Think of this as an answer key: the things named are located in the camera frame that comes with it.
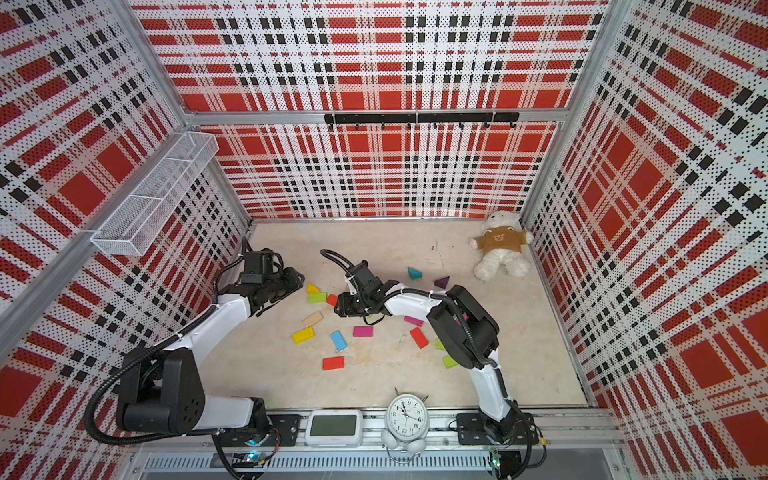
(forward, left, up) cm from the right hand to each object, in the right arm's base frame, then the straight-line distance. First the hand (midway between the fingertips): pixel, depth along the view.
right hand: (345, 308), depth 91 cm
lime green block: (+6, +11, -5) cm, 14 cm away
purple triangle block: (+12, -31, -5) cm, 34 cm away
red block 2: (-8, -23, -5) cm, 25 cm away
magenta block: (-6, -5, -5) cm, 9 cm away
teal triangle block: (+16, -22, -5) cm, 28 cm away
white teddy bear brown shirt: (+25, -53, +2) cm, 59 cm away
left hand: (+7, +12, +6) cm, 15 cm away
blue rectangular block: (-8, +2, -6) cm, 10 cm away
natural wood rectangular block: (-2, +11, -4) cm, 12 cm away
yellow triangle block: (+9, +14, -4) cm, 17 cm away
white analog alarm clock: (-31, -19, -1) cm, 36 cm away
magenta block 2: (-2, -21, -6) cm, 22 cm away
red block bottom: (-15, +3, -4) cm, 16 cm away
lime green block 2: (-23, -25, +28) cm, 44 cm away
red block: (+6, +6, -5) cm, 10 cm away
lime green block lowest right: (-15, -31, -4) cm, 35 cm away
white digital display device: (-32, -2, 0) cm, 32 cm away
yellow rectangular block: (-7, +13, -5) cm, 16 cm away
